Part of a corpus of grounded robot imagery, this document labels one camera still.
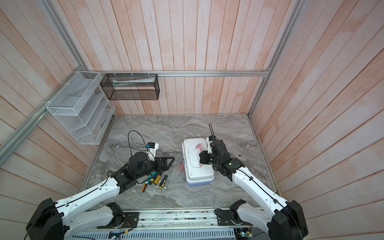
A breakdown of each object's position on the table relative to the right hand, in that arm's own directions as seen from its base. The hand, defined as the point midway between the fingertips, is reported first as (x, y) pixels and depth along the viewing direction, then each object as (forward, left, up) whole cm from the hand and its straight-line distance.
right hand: (199, 153), depth 81 cm
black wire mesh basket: (+47, +48, +11) cm, 68 cm away
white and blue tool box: (-10, +2, -3) cm, 10 cm away
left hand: (-6, +16, +1) cm, 17 cm away
